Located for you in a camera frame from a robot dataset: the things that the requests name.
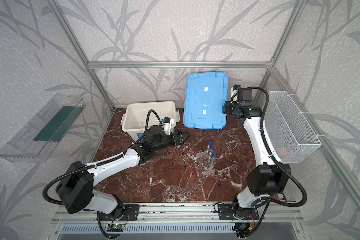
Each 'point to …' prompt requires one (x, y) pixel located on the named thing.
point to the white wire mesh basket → (289, 136)
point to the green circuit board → (115, 227)
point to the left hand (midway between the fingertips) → (188, 131)
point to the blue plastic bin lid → (204, 94)
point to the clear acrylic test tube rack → (204, 163)
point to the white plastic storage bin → (134, 120)
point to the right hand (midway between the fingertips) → (227, 100)
